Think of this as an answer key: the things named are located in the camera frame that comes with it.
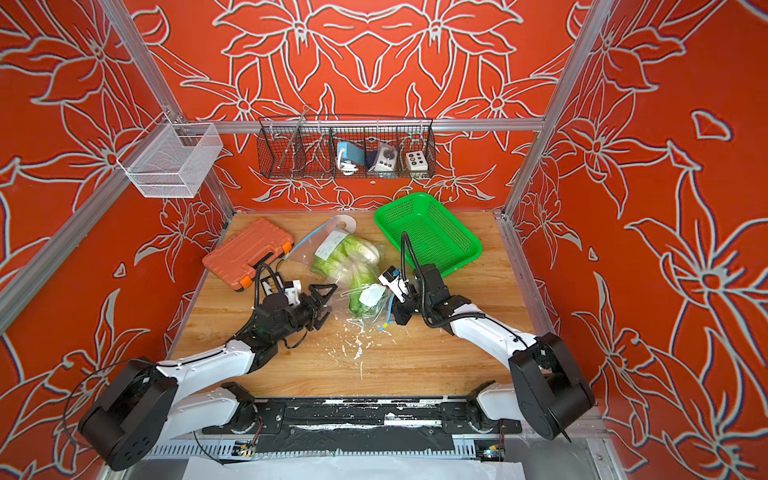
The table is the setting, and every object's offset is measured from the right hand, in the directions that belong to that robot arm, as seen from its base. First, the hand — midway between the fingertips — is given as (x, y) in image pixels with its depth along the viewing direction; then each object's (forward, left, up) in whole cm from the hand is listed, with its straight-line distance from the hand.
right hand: (378, 304), depth 82 cm
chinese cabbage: (-2, +2, +4) cm, 5 cm away
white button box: (+42, -12, +19) cm, 47 cm away
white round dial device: (+39, -2, +22) cm, 44 cm away
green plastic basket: (+33, -20, -9) cm, 40 cm away
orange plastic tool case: (+20, +50, -6) cm, 54 cm away
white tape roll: (+40, +16, -8) cm, 43 cm away
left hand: (+1, +11, +2) cm, 12 cm away
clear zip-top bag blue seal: (-2, +2, +4) cm, 5 cm away
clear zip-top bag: (+17, +13, -2) cm, 22 cm away
